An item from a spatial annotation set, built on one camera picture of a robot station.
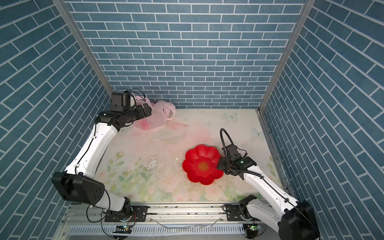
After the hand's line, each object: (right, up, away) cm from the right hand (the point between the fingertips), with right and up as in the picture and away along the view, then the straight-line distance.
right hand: (219, 163), depth 83 cm
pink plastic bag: (-36, +30, +11) cm, 48 cm away
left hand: (-40, +30, -4) cm, 51 cm away
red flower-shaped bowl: (-10, -2, +8) cm, 13 cm away
